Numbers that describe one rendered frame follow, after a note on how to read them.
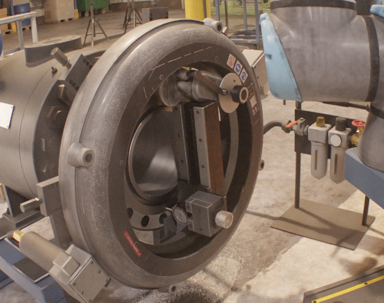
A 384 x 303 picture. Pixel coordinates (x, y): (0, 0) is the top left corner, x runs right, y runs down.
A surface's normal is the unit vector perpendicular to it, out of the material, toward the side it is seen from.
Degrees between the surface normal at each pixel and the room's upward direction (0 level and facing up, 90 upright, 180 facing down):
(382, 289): 0
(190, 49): 90
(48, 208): 90
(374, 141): 70
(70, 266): 90
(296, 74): 100
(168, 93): 90
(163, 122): 111
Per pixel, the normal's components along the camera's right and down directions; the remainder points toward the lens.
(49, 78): -0.39, -0.60
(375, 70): -0.12, 0.39
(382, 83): -0.11, 0.68
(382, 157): -0.78, -0.07
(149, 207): 0.79, 0.18
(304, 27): -0.45, 0.21
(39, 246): -0.25, -0.78
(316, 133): -0.61, 0.33
